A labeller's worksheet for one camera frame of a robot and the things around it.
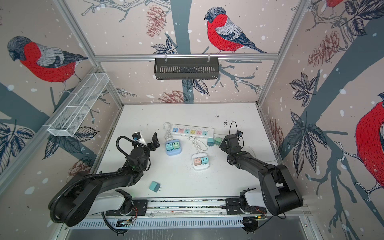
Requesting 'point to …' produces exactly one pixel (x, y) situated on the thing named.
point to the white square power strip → (201, 167)
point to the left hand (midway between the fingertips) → (148, 134)
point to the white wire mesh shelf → (66, 120)
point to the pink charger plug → (197, 161)
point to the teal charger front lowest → (154, 186)
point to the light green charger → (217, 140)
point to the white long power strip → (192, 131)
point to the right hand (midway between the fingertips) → (227, 144)
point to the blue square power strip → (174, 152)
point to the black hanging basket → (186, 68)
